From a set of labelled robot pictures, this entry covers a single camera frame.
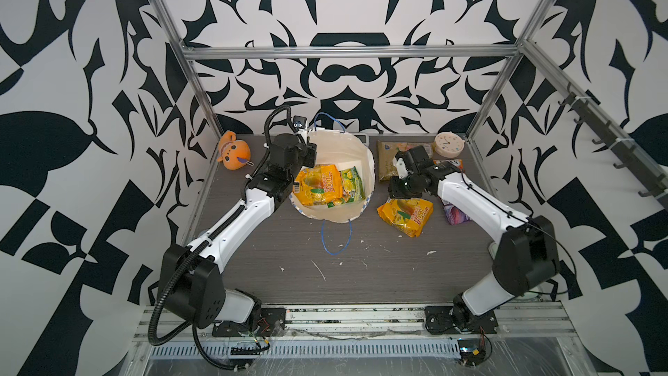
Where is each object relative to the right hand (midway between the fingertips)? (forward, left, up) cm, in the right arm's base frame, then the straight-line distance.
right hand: (388, 187), depth 88 cm
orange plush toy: (+18, +56, -3) cm, 59 cm away
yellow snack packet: (-6, -7, -8) cm, 12 cm away
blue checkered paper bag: (-15, +17, +7) cm, 24 cm away
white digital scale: (+32, +5, -10) cm, 33 cm away
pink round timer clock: (+29, -31, -12) cm, 45 cm away
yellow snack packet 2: (+5, +24, -6) cm, 25 cm away
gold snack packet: (+23, -4, -7) cm, 24 cm away
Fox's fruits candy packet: (+19, -32, -11) cm, 39 cm away
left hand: (+8, +27, +17) cm, 33 cm away
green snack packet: (+7, +11, -9) cm, 16 cm away
